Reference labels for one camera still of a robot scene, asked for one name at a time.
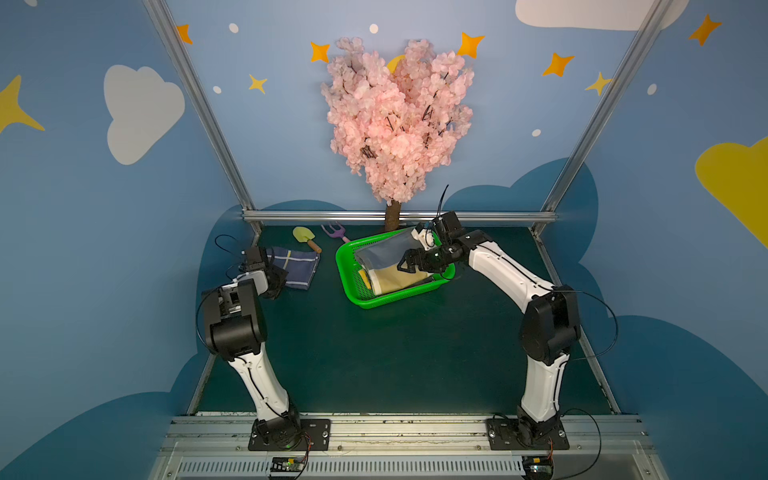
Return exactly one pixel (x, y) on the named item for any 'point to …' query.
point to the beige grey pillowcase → (379, 260)
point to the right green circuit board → (537, 467)
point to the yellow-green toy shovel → (305, 235)
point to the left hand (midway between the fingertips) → (283, 273)
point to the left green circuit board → (286, 466)
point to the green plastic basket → (353, 284)
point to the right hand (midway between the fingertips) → (412, 264)
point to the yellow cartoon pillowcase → (365, 278)
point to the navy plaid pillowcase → (299, 265)
